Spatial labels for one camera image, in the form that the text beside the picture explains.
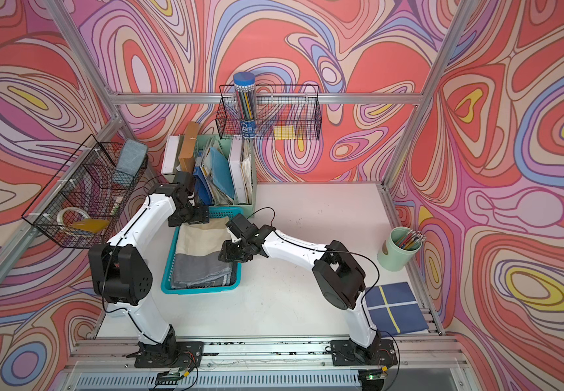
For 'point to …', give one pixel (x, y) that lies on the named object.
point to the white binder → (236, 171)
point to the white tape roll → (60, 215)
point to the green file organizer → (205, 191)
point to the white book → (169, 162)
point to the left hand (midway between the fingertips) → (197, 219)
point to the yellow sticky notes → (284, 132)
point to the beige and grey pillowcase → (196, 263)
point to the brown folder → (187, 151)
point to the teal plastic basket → (224, 212)
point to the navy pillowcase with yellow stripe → (394, 309)
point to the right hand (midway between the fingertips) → (225, 263)
